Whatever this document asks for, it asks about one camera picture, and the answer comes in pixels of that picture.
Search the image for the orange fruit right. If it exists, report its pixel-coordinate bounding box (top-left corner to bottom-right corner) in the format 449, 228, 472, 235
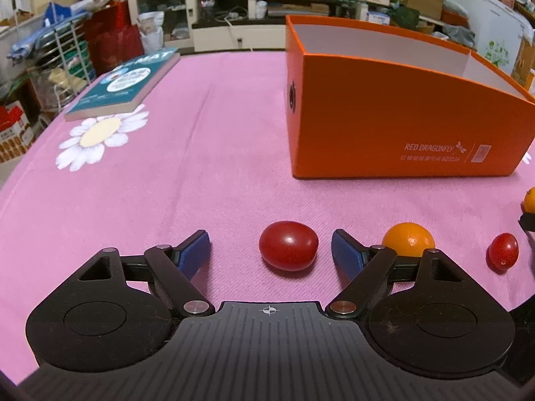
521, 187, 535, 214

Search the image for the orange fruit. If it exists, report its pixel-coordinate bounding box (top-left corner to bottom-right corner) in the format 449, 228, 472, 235
382, 222, 436, 257
521, 187, 535, 214

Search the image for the red cherry tomato right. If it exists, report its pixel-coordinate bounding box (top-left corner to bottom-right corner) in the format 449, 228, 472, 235
487, 233, 520, 272

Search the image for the red cherry tomato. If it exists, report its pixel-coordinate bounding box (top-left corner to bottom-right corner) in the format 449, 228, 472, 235
258, 221, 319, 272
487, 233, 520, 272

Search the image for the orange fruit middle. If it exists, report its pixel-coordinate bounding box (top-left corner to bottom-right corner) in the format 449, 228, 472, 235
382, 222, 436, 257

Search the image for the red cherry tomato left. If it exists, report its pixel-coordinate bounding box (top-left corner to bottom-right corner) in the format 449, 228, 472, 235
258, 221, 319, 272

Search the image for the pink tablecloth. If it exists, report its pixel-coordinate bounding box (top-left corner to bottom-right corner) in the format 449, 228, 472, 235
1, 52, 534, 382

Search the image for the orange cardboard box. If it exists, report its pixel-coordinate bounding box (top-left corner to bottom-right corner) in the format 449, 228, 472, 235
286, 15, 534, 178

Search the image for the teal book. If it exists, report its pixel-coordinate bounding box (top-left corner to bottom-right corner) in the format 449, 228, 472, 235
65, 48, 181, 120

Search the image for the white chest freezer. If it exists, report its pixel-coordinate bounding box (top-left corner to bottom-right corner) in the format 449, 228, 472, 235
453, 0, 533, 75

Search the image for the red gift bag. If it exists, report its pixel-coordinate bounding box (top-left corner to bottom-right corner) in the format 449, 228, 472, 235
84, 2, 144, 76

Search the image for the white glass door cabinet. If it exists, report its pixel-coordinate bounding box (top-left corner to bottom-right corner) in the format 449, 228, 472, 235
128, 0, 198, 51

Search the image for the metal wire cart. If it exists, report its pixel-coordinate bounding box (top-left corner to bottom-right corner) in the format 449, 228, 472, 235
7, 0, 96, 113

